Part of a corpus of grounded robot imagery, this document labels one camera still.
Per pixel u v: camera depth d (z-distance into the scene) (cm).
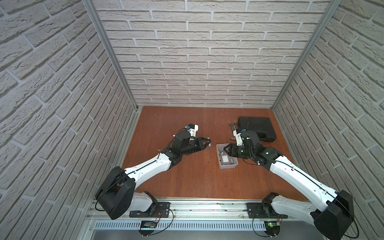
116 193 41
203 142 73
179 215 73
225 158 92
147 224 70
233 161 90
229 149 72
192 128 74
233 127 107
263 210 67
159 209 73
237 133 72
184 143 61
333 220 44
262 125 103
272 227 70
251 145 59
